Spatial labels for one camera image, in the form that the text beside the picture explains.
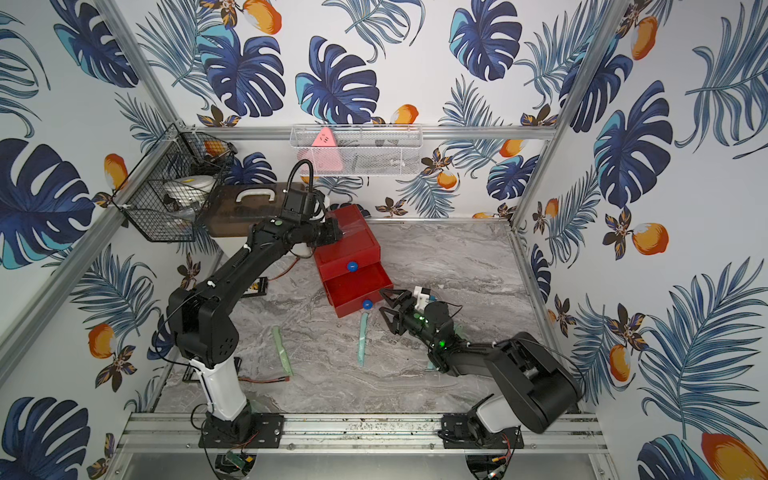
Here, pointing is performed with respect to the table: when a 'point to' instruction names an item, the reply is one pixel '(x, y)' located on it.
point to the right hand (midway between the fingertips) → (379, 297)
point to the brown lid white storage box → (232, 210)
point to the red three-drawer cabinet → (357, 231)
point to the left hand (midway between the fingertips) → (341, 227)
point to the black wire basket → (167, 194)
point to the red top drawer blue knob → (335, 263)
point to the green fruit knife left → (278, 337)
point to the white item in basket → (191, 190)
